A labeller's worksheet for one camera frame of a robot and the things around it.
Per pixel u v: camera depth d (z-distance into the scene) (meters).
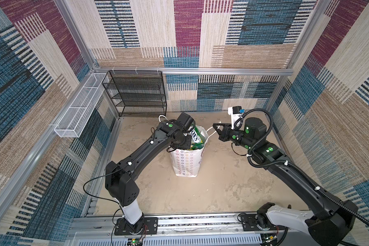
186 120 0.62
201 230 0.73
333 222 0.37
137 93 1.11
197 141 0.79
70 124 0.70
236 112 0.60
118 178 0.42
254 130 0.51
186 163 0.77
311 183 0.43
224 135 0.61
